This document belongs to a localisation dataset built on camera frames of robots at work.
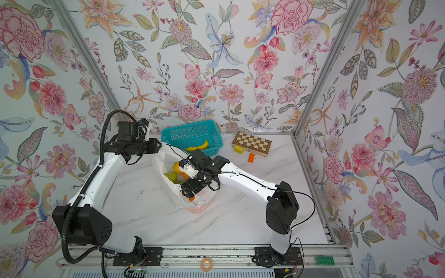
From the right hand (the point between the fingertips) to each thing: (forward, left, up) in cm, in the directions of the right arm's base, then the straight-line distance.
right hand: (190, 186), depth 78 cm
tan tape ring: (-27, -7, -16) cm, 32 cm away
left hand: (+17, +15, +10) cm, 25 cm away
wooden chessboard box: (+39, -34, -14) cm, 54 cm away
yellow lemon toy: (+17, +12, -11) cm, 23 cm away
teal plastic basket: (+46, +7, -13) cm, 48 cm away
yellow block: (+36, -23, -15) cm, 46 cm away
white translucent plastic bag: (+12, +14, +4) cm, 19 cm away
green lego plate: (-24, -58, -15) cm, 65 cm away
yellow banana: (+36, +1, -15) cm, 39 cm away
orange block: (+29, -31, -15) cm, 45 cm away
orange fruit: (-4, 0, -5) cm, 7 cm away
